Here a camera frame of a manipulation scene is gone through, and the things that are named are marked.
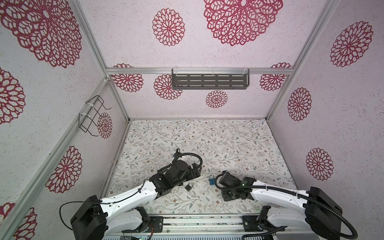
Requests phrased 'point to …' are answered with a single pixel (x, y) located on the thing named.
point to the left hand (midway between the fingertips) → (196, 171)
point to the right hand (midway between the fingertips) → (222, 194)
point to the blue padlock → (212, 180)
